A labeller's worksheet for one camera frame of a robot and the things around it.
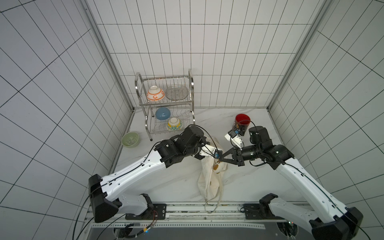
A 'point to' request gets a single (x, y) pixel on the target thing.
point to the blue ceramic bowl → (162, 113)
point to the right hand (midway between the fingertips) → (217, 160)
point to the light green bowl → (130, 139)
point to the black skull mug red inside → (241, 123)
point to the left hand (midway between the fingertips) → (203, 142)
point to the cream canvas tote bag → (210, 182)
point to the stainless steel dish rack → (167, 102)
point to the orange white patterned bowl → (155, 93)
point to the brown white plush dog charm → (217, 167)
